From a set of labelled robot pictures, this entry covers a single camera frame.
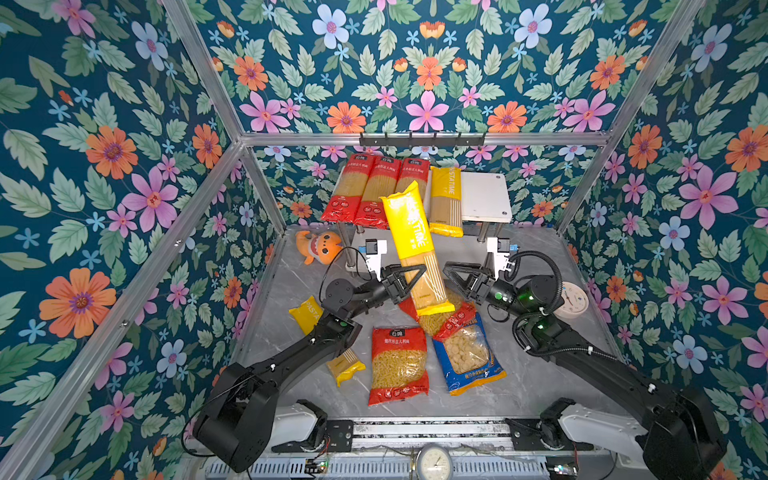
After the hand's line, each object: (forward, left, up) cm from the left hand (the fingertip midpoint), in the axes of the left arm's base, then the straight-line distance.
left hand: (427, 266), depth 62 cm
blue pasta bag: (-9, -12, -33) cm, 36 cm away
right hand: (-1, -5, -1) cm, 5 cm away
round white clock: (+9, -52, -34) cm, 62 cm away
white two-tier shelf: (+25, -19, -3) cm, 31 cm away
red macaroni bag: (+1, -5, -30) cm, 30 cm away
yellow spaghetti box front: (-3, -1, -6) cm, 7 cm away
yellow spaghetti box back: (+21, -7, -1) cm, 23 cm away
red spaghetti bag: (+21, +19, 0) cm, 28 cm away
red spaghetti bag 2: (+30, +9, 0) cm, 31 cm away
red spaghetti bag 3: (+35, 0, 0) cm, 35 cm away
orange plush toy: (+33, +31, -29) cm, 54 cm away
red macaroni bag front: (-9, +7, -33) cm, 35 cm away
